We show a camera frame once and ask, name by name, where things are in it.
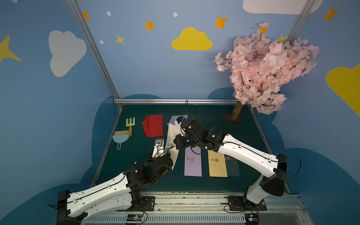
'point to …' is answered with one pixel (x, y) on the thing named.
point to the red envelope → (153, 125)
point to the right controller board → (251, 219)
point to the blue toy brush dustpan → (122, 136)
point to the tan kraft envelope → (217, 164)
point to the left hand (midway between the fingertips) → (164, 149)
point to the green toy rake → (130, 124)
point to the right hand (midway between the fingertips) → (174, 140)
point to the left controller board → (134, 217)
